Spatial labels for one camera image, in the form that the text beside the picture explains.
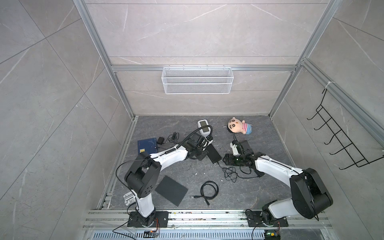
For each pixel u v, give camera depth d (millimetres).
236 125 1038
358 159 589
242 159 689
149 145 1011
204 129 685
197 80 1009
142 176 469
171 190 816
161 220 732
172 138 1044
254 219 732
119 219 746
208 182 858
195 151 690
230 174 880
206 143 780
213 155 958
